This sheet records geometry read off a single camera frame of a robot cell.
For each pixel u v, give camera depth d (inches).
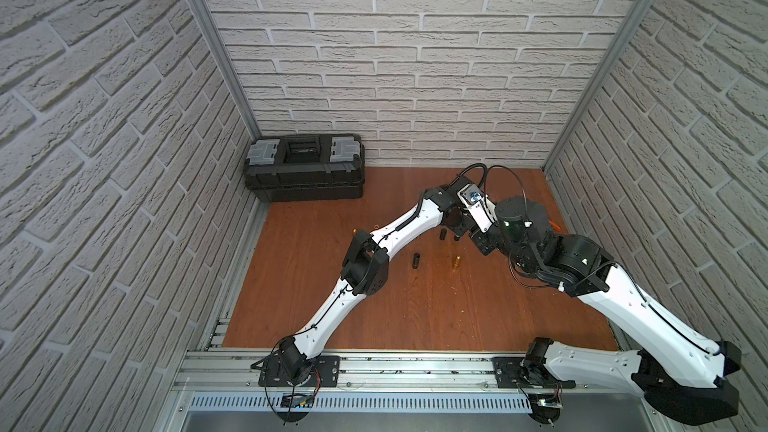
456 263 35.6
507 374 29.0
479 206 20.0
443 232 38.1
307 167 39.0
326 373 28.8
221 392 28.0
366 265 23.5
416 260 35.1
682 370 15.3
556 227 39.5
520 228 17.3
